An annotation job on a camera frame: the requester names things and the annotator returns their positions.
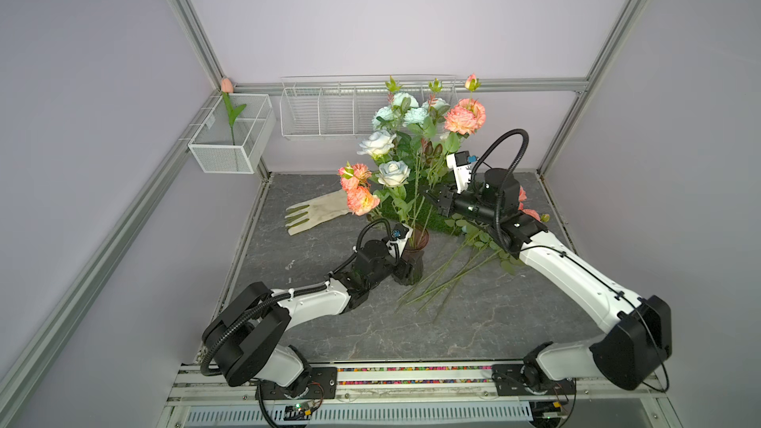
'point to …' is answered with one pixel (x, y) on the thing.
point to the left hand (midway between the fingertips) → (412, 248)
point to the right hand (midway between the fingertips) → (420, 188)
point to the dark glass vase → (414, 252)
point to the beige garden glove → (318, 211)
